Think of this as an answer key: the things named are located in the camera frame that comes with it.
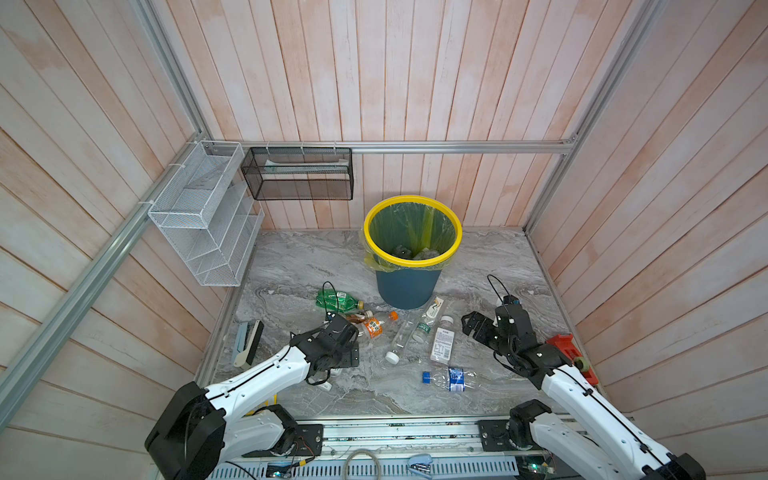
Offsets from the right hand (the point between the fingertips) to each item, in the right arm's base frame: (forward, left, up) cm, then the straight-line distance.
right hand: (473, 322), depth 84 cm
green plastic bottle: (+10, +39, -6) cm, 40 cm away
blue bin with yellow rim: (+14, +17, -5) cm, 22 cm away
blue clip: (-33, +16, -9) cm, 38 cm away
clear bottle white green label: (0, +14, -6) cm, 15 cm away
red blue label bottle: (+25, +20, +2) cm, 32 cm away
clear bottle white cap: (-1, +20, -9) cm, 22 cm away
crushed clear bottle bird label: (+7, +10, -5) cm, 13 cm away
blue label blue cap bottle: (-14, +6, -6) cm, 17 cm away
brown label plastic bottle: (+3, +33, -5) cm, 34 cm away
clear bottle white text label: (-4, +8, -6) cm, 11 cm away
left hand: (-10, +38, -6) cm, 40 cm away
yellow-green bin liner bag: (+28, +16, +12) cm, 34 cm away
